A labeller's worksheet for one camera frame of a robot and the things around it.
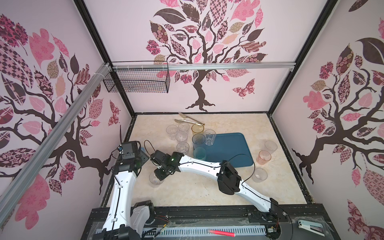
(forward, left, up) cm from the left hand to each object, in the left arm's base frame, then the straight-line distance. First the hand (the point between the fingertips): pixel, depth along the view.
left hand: (141, 160), depth 79 cm
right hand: (-4, -8, -9) cm, 12 cm away
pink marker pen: (-31, -42, -13) cm, 54 cm away
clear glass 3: (+24, -20, -11) cm, 33 cm away
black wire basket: (+49, +8, +20) cm, 54 cm away
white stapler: (-29, -84, -10) cm, 90 cm away
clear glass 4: (+15, -21, -12) cm, 28 cm away
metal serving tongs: (+45, -21, -13) cm, 52 cm away
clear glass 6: (-10, -8, -2) cm, 13 cm away
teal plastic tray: (+17, -54, -14) cm, 58 cm away
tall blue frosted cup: (+17, -31, -6) cm, 36 cm away
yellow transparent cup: (+23, -30, -1) cm, 38 cm away
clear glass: (+29, -12, -11) cm, 34 cm away
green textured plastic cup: (+8, -32, -7) cm, 34 cm away
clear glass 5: (+22, -39, -9) cm, 46 cm away
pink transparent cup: (+8, -73, -12) cm, 75 cm away
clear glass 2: (+32, -21, -10) cm, 39 cm away
